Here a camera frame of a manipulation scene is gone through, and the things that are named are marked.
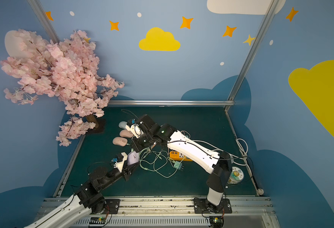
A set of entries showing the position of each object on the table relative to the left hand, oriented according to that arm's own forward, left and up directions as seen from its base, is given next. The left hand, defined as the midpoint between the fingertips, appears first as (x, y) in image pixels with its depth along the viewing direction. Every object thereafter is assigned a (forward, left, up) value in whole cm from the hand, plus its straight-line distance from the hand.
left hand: (137, 158), depth 75 cm
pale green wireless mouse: (+35, +20, -16) cm, 44 cm away
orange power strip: (+9, -22, -13) cm, 27 cm away
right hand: (+4, +1, +9) cm, 10 cm away
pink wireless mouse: (+25, +14, -14) cm, 33 cm away
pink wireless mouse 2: (+19, +17, -14) cm, 29 cm away
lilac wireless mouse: (-2, +1, +5) cm, 5 cm away
